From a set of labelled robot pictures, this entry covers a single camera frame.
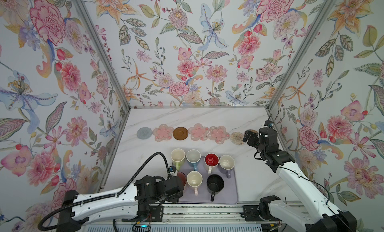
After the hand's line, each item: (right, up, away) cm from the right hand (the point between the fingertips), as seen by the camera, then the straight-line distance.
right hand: (252, 133), depth 81 cm
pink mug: (-38, -22, -5) cm, 44 cm away
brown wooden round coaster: (-41, -2, +25) cm, 48 cm away
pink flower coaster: (-54, -1, +26) cm, 59 cm away
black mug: (-20, -27, +1) cm, 34 cm away
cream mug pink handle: (-32, -25, 0) cm, 40 cm away
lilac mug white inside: (-13, -17, +6) cm, 22 cm away
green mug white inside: (-41, -13, +7) cm, 44 cm away
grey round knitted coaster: (-67, -1, +24) cm, 71 cm away
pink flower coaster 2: (-28, -1, +26) cm, 38 cm away
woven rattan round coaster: (-4, +1, -9) cm, 10 cm away
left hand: (-39, -30, -9) cm, 51 cm away
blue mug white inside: (-32, -14, +6) cm, 35 cm away
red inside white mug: (-21, -17, +9) cm, 29 cm away
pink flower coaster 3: (-14, -3, +25) cm, 29 cm away
